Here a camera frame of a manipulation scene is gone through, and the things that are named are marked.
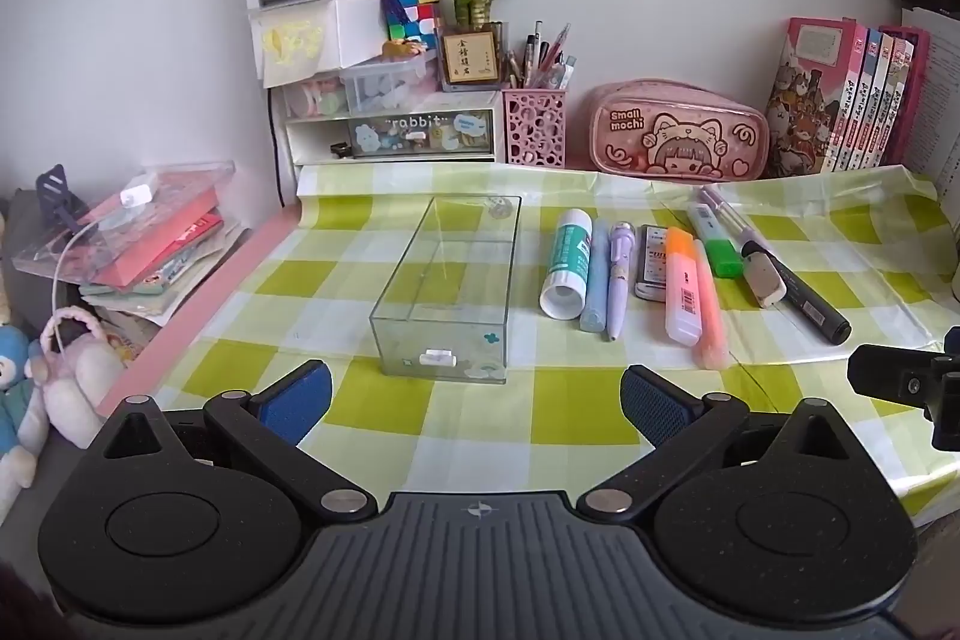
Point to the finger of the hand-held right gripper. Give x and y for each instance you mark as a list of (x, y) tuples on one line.
[(952, 340), (892, 377)]

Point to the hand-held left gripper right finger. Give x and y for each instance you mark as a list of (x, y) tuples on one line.
[(656, 404)]

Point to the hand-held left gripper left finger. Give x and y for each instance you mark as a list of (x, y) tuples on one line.
[(300, 400)]

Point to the peach highlighter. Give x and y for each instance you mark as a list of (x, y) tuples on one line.
[(711, 325)]

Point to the black marker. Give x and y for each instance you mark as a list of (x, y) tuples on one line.
[(810, 302)]

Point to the orange capped highlighter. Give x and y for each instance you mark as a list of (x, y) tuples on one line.
[(682, 295)]

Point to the clear plastic box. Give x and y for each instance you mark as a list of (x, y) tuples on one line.
[(420, 362)]

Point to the light blue highlighter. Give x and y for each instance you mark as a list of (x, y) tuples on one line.
[(595, 280)]

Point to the purple cartoon pen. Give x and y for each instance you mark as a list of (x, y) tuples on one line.
[(621, 265)]

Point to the green capped highlighter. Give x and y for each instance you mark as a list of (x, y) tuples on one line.
[(724, 257)]

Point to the green white glue stick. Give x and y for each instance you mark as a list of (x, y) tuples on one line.
[(568, 265)]

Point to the purple gel pen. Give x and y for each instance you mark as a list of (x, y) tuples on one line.
[(720, 206)]

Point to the white eraser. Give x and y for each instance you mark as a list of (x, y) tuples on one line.
[(765, 280)]

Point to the pile of booklets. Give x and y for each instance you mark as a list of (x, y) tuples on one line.
[(180, 280)]

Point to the green checked tablecloth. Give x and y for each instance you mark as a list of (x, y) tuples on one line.
[(480, 430)]

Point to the red book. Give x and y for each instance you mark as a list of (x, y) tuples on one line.
[(165, 235)]

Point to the white plush toy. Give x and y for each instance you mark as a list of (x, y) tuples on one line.
[(75, 385)]

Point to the white printed book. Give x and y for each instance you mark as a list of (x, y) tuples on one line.
[(937, 108)]

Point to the clear plastic case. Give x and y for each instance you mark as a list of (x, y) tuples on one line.
[(180, 183)]

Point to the black binder clip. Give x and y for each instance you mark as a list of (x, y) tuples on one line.
[(341, 149)]

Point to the white drawer organiser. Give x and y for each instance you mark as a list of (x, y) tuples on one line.
[(315, 141)]

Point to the white charger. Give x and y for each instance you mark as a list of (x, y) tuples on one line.
[(136, 194)]

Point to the pink boxed book set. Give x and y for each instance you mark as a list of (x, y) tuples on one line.
[(810, 108)]

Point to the pink cartoon pencil case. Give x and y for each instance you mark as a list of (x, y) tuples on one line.
[(675, 130)]

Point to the blue plush toy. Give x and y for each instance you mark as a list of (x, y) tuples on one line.
[(15, 400)]

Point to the pink perforated pen holder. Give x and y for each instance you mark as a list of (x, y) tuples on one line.
[(534, 130)]

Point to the clear box of tape rolls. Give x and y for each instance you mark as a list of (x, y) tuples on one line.
[(315, 96)]

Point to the dark blue phone stand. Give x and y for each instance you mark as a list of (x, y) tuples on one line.
[(58, 190)]

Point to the clear lidded storage box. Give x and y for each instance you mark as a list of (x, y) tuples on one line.
[(390, 85)]

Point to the bunch of pens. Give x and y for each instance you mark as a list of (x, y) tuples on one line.
[(544, 63)]

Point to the small brown toy figurine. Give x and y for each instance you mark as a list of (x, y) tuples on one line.
[(401, 49)]

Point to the bamboo plant in glass vase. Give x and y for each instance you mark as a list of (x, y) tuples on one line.
[(469, 55)]

